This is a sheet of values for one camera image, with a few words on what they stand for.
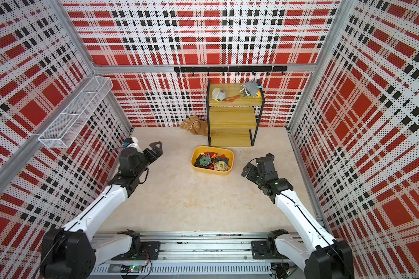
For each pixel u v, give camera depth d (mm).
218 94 833
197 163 987
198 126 1073
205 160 983
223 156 1037
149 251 733
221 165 978
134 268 691
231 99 880
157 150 747
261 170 637
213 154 1012
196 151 1022
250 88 859
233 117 908
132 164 616
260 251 726
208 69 884
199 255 734
